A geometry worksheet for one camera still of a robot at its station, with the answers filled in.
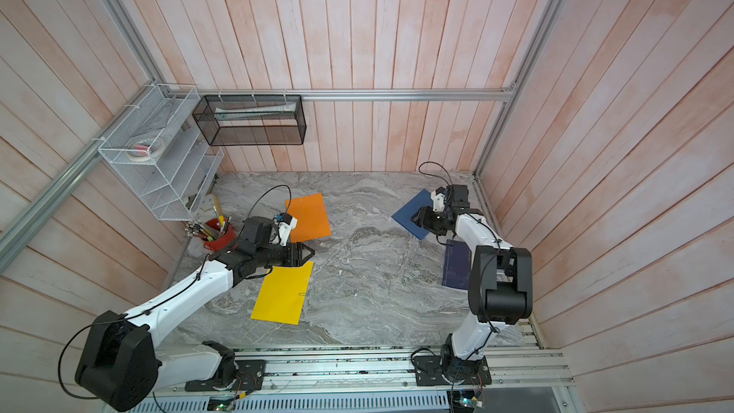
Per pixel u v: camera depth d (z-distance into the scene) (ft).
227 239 2.93
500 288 1.57
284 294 2.86
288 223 2.52
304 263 2.49
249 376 2.39
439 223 2.68
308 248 2.56
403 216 3.62
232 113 2.93
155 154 2.38
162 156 2.45
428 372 2.40
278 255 2.35
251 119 3.41
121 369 1.29
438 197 2.89
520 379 2.41
